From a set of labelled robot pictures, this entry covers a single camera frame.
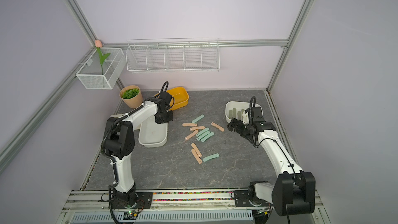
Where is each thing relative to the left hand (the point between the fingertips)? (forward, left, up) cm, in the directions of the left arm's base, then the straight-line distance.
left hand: (169, 121), depth 95 cm
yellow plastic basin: (+25, -6, -6) cm, 26 cm away
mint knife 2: (-10, -18, -5) cm, 21 cm away
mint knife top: (+5, -18, -7) cm, 20 cm away
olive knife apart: (+7, -41, -5) cm, 42 cm away
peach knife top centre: (-3, -17, -6) cm, 19 cm away
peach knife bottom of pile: (-21, -16, -5) cm, 27 cm away
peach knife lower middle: (-15, -15, -6) cm, 22 cm away
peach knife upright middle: (-9, -11, -5) cm, 15 cm away
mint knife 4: (-22, -25, -5) cm, 34 cm away
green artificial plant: (+21, +27, +5) cm, 35 cm away
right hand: (-12, -38, +7) cm, 40 cm away
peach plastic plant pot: (+17, +24, 0) cm, 30 cm away
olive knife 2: (+9, -50, -6) cm, 51 cm away
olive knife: (+7, -43, -5) cm, 44 cm away
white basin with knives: (+13, -47, -4) cm, 49 cm away
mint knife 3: (-9, -24, -6) cm, 27 cm away
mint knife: (-6, -20, -5) cm, 22 cm away
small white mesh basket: (+13, +36, +29) cm, 48 cm away
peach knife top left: (+1, -12, -6) cm, 14 cm away
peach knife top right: (-3, -31, -5) cm, 31 cm away
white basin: (-5, +11, -6) cm, 14 cm away
